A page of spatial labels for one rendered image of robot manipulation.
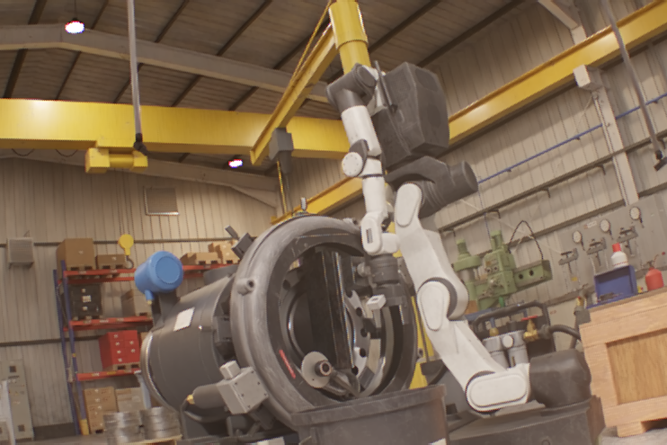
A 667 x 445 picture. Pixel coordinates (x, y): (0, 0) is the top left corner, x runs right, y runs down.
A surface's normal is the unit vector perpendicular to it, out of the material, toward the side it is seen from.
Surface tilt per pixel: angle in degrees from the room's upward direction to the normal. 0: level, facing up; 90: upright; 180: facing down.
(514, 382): 90
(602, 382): 90
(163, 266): 90
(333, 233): 90
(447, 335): 115
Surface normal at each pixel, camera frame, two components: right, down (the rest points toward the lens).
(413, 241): -0.28, 0.27
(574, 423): -0.18, -0.18
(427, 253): -0.51, -0.09
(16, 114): 0.58, -0.29
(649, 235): -0.88, 0.07
